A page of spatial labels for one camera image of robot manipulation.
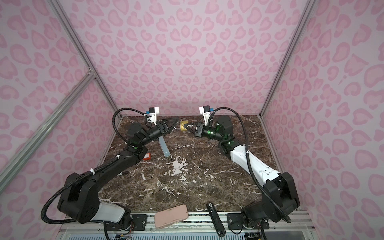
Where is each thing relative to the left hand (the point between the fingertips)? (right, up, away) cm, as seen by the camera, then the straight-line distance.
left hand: (179, 119), depth 69 cm
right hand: (+3, -3, 0) cm, 5 cm away
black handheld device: (+17, -47, +2) cm, 50 cm away
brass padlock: (+1, -1, +1) cm, 2 cm away
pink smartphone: (-5, -48, +6) cm, 48 cm away
